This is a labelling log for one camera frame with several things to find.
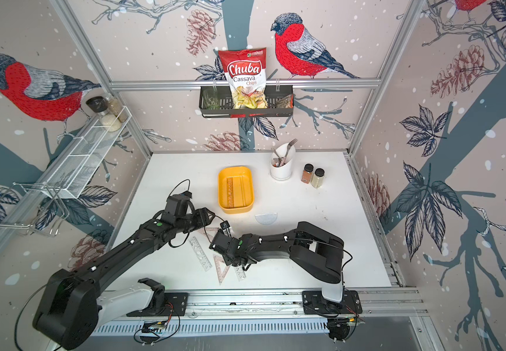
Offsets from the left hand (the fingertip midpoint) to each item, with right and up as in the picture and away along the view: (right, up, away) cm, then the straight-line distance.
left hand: (213, 212), depth 85 cm
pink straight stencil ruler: (+4, +6, +19) cm, 20 cm away
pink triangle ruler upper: (-5, -7, 0) cm, 9 cm away
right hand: (+7, -16, +2) cm, 17 cm away
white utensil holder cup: (+29, +21, +21) cm, 42 cm away
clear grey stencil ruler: (+11, -22, -3) cm, 25 cm away
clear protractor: (+21, -5, +11) cm, 24 cm away
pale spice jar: (+46, +13, +16) cm, 50 cm away
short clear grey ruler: (-6, -17, +1) cm, 18 cm away
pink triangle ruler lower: (+3, -22, -5) cm, 23 cm away
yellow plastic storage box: (+6, +7, +20) cm, 22 cm away
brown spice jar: (+41, +15, +17) cm, 47 cm away
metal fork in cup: (+33, +29, +16) cm, 47 cm away
